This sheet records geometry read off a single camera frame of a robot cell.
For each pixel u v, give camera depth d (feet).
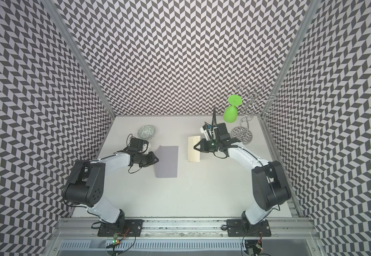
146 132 3.55
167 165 3.04
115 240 2.16
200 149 2.70
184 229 2.43
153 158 2.77
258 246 2.23
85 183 1.52
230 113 2.86
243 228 2.37
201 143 2.63
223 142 2.18
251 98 2.67
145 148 2.65
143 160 2.65
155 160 2.95
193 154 2.77
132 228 2.38
